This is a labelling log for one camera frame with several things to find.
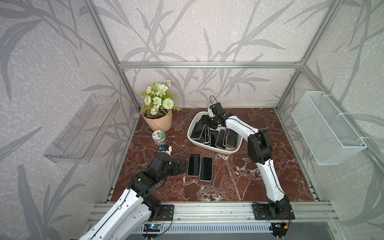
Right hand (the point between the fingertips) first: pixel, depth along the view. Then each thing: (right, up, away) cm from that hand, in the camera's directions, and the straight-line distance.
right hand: (202, 122), depth 101 cm
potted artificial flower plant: (-25, +8, -16) cm, 31 cm away
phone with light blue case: (+2, -28, -13) cm, 31 cm away
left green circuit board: (-24, -50, -30) cm, 63 cm away
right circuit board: (+38, -52, -29) cm, 71 cm away
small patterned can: (-28, -9, -7) cm, 30 cm away
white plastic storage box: (+14, -12, -2) cm, 19 cm away
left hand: (-11, -21, -25) cm, 35 cm away
